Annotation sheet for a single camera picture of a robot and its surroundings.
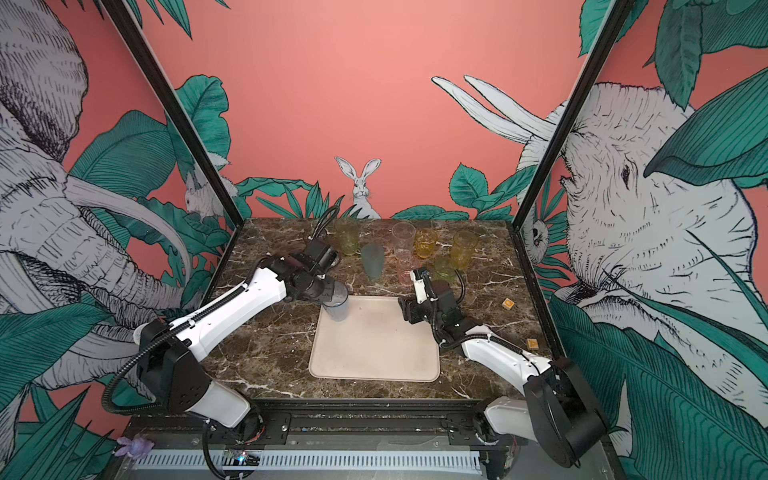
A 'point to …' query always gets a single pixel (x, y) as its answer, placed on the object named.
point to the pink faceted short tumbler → (404, 266)
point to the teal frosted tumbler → (373, 258)
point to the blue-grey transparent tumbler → (337, 307)
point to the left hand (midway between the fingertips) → (324, 287)
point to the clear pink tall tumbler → (403, 233)
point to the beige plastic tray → (375, 343)
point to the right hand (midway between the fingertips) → (403, 294)
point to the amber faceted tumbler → (425, 240)
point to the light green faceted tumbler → (347, 233)
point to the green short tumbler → (445, 268)
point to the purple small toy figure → (135, 448)
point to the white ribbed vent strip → (317, 461)
